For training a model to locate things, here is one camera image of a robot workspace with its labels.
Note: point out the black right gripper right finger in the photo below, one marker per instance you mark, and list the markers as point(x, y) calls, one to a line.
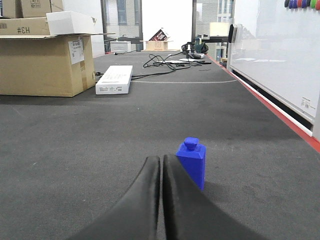
point(185, 212)

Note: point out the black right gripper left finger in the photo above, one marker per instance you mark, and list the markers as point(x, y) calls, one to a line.
point(140, 205)

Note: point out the blue bottle-shaped plastic box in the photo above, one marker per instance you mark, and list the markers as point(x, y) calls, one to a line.
point(197, 162)

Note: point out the long white carton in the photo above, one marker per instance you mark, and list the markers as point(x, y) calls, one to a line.
point(115, 80)

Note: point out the white paper sheet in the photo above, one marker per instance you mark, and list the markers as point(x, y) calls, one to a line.
point(187, 60)

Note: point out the white plastic crate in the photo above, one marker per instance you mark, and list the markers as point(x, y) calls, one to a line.
point(120, 47)

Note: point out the low wooden box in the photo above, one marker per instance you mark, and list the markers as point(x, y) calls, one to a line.
point(157, 46)

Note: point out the dark red carton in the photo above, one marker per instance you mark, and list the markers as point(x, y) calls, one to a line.
point(160, 35)

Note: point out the large brown cardboard box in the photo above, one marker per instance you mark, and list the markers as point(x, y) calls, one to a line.
point(37, 67)

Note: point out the whiteboard eraser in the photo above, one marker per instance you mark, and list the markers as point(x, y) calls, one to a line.
point(235, 33)

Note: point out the white cardboard box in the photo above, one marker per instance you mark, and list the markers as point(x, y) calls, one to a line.
point(70, 23)

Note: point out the flat brown cardboard box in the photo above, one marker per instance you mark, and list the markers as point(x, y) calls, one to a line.
point(20, 26)

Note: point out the small brown cardboard box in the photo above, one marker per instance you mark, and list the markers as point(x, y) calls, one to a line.
point(40, 7)

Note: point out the black magnet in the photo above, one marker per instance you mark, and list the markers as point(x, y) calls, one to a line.
point(286, 3)

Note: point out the green magnet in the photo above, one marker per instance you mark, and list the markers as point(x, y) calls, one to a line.
point(313, 3)

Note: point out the red magnet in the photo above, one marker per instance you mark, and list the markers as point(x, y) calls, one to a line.
point(318, 4)

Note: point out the whiteboard with white frame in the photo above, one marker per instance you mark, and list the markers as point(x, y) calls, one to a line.
point(275, 50)

